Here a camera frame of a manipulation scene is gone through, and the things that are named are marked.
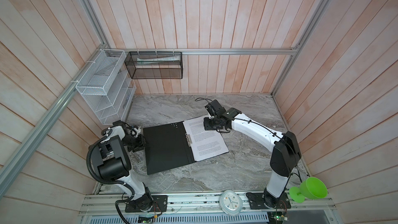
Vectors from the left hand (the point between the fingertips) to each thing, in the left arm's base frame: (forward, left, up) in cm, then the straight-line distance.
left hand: (146, 147), depth 89 cm
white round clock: (-28, -46, 0) cm, 53 cm away
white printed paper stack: (+4, -35, -3) cm, 36 cm away
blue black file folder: (0, -11, -2) cm, 11 cm away
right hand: (+9, -34, +10) cm, 37 cm away
